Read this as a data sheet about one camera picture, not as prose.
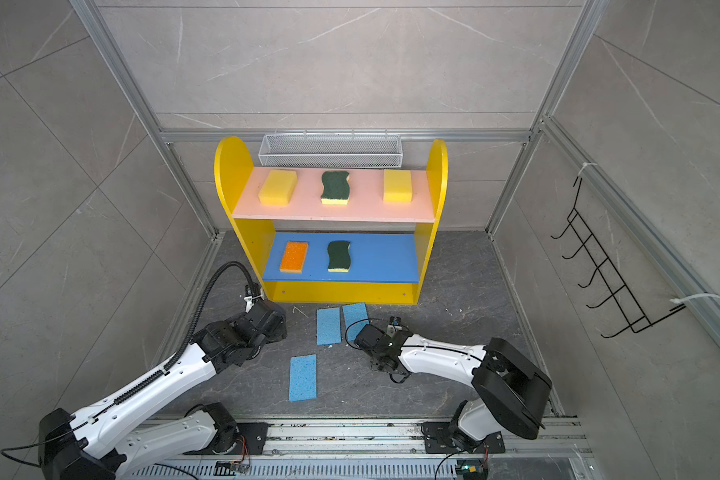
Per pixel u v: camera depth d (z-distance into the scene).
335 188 0.71
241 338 0.55
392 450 0.73
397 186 0.72
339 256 0.94
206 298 0.53
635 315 0.60
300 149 0.98
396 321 0.80
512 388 0.41
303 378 0.82
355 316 0.95
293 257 0.91
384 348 0.66
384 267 0.90
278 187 0.71
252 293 0.66
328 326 0.92
